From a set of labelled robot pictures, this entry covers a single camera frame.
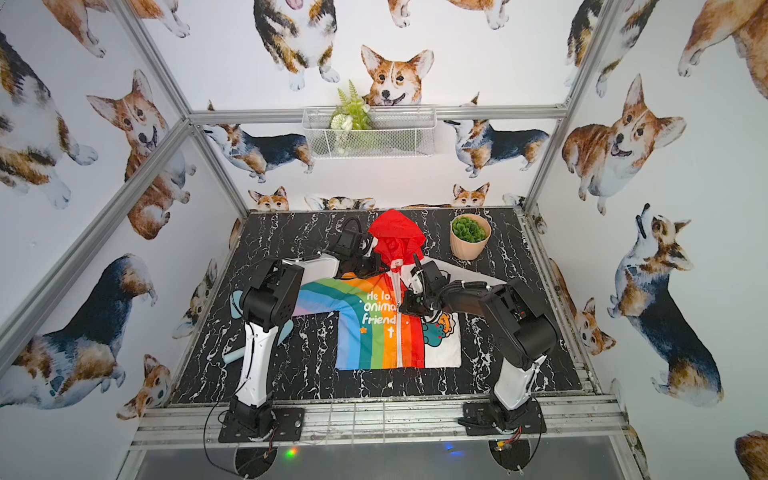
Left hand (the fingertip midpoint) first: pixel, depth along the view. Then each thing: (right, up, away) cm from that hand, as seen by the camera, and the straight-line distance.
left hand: (394, 263), depth 102 cm
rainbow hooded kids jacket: (-1, -16, -11) cm, 20 cm away
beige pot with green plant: (+24, +9, -4) cm, 26 cm away
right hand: (+1, -13, -10) cm, 17 cm away
